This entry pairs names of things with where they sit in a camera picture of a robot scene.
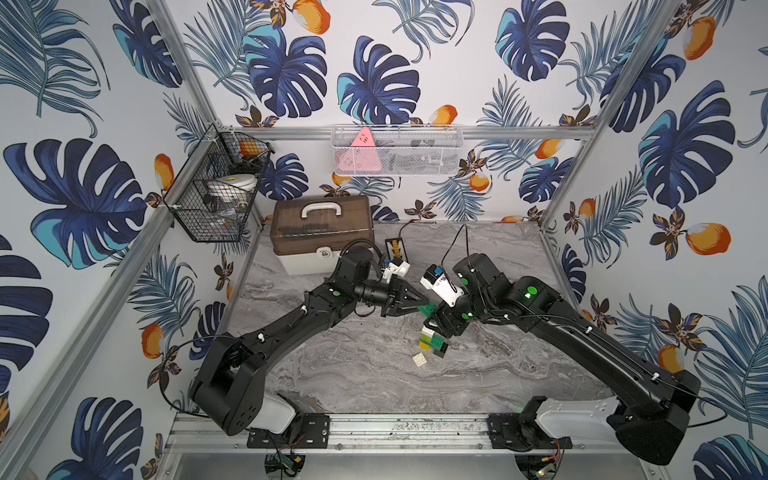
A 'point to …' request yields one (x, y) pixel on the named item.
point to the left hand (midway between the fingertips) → (427, 301)
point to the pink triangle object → (362, 154)
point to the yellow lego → (424, 346)
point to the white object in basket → (237, 186)
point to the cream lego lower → (419, 359)
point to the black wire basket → (213, 196)
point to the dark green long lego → (428, 310)
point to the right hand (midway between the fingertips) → (434, 311)
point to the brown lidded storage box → (312, 231)
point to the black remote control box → (396, 250)
